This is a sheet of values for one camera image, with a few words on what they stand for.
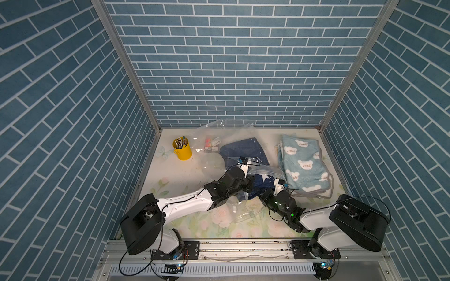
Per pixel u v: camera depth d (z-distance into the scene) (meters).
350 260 0.73
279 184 0.81
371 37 0.79
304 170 0.87
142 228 0.42
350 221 0.45
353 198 0.96
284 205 0.66
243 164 0.70
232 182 0.60
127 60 0.87
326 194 0.80
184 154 1.01
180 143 0.91
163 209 0.44
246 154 0.98
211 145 1.08
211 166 0.97
